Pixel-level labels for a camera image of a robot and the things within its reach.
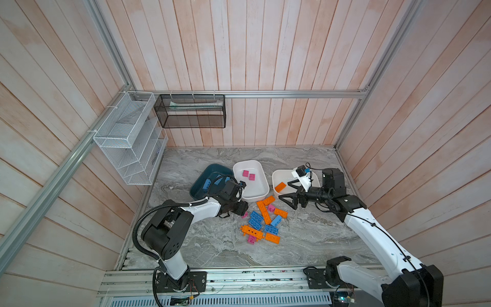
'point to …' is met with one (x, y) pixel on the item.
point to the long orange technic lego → (250, 231)
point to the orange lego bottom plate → (273, 238)
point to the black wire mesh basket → (191, 110)
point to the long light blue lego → (207, 184)
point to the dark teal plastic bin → (217, 174)
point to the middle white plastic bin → (254, 173)
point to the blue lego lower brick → (270, 229)
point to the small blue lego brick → (227, 179)
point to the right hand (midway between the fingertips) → (285, 189)
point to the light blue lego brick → (276, 220)
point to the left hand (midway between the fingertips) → (242, 208)
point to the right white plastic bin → (280, 178)
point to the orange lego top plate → (268, 200)
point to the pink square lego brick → (245, 173)
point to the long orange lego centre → (263, 209)
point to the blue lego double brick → (256, 220)
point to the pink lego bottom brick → (251, 240)
